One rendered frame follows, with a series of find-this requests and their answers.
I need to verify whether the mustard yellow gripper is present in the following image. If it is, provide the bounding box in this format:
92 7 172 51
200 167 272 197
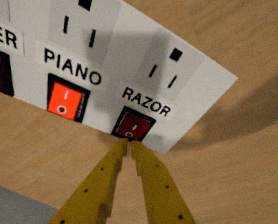
48 138 197 224

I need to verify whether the white switch panel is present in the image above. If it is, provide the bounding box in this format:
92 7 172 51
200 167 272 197
0 0 237 154

